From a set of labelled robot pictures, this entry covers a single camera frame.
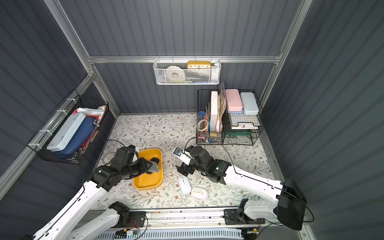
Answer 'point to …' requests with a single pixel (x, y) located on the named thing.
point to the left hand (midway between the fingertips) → (151, 164)
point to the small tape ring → (198, 124)
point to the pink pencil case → (234, 100)
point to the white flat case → (58, 142)
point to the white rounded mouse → (199, 193)
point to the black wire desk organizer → (228, 117)
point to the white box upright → (213, 111)
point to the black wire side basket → (97, 109)
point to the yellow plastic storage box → (150, 181)
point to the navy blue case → (81, 136)
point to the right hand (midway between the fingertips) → (186, 158)
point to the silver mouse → (154, 167)
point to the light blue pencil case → (249, 104)
